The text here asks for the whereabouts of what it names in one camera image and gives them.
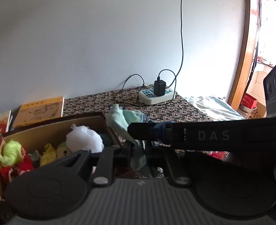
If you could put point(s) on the striped bed sheet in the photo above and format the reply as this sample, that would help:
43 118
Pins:
216 109

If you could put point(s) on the white power strip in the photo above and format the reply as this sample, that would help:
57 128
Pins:
147 96

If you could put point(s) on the red knitted cloth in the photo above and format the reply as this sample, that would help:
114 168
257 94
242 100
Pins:
220 155

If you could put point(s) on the green frog plush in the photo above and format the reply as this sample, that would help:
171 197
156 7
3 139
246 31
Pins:
51 154

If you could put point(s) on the wooden door frame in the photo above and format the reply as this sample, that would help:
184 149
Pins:
243 68

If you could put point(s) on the red box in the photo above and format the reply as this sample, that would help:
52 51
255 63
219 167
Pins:
249 101

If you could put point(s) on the white plastic bag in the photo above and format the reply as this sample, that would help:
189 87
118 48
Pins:
84 138

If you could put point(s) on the yellow green red plush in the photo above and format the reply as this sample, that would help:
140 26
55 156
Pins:
14 161

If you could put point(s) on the black charger adapter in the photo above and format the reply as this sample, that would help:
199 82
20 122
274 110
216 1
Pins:
159 87

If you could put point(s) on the yellow book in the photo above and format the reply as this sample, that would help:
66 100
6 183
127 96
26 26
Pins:
41 110

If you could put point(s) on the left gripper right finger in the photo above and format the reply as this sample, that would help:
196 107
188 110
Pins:
151 131

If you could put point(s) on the brown cardboard box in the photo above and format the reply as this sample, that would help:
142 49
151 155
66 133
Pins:
61 180

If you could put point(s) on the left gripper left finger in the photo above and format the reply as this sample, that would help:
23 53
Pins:
130 152

